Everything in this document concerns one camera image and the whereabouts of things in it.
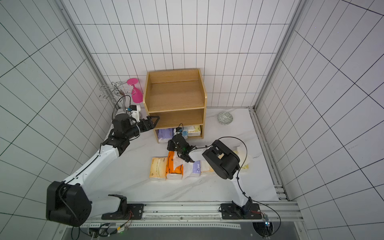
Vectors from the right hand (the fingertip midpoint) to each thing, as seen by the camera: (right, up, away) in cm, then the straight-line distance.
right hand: (163, 142), depth 94 cm
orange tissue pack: (+10, -11, -15) cm, 21 cm away
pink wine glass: (-22, +33, +12) cm, 41 cm away
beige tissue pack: (+26, -12, -11) cm, 31 cm away
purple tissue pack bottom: (+1, +5, 0) cm, 5 cm away
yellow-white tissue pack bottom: (+20, +8, +3) cm, 21 cm away
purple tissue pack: (+22, -12, -11) cm, 27 cm away
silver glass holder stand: (-29, +33, -3) cm, 44 cm away
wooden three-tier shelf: (+10, +29, -6) cm, 31 cm away
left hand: (-2, +14, -14) cm, 20 cm away
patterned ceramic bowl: (+44, +16, +16) cm, 49 cm away
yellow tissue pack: (0, -13, -12) cm, 17 cm away
